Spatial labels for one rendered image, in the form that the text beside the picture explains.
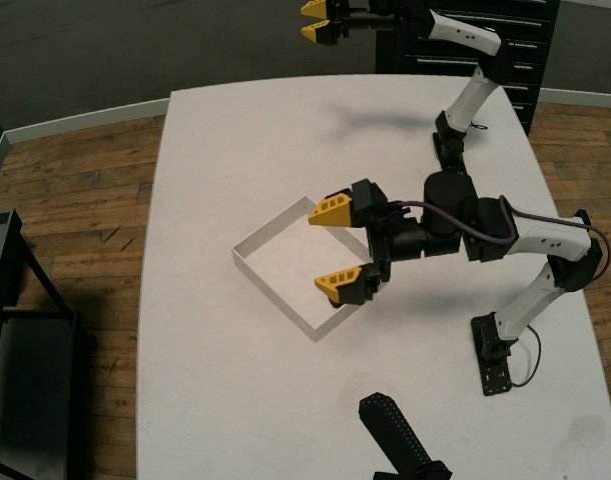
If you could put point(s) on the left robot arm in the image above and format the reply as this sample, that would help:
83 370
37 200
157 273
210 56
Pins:
565 243

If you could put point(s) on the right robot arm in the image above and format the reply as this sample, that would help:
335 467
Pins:
422 22

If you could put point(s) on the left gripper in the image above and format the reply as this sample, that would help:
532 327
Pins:
354 291

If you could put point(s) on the dark brown ball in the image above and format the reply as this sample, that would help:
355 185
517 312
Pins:
337 305

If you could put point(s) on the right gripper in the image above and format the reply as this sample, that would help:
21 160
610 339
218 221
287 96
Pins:
328 31

